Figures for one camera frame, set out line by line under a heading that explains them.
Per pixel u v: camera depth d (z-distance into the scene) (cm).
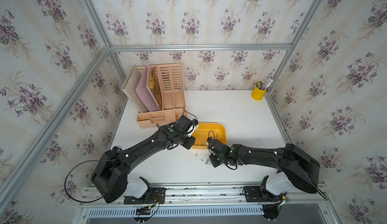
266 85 107
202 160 85
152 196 72
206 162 84
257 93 111
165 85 117
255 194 74
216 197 73
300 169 42
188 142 72
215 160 75
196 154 87
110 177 40
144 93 85
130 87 84
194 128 67
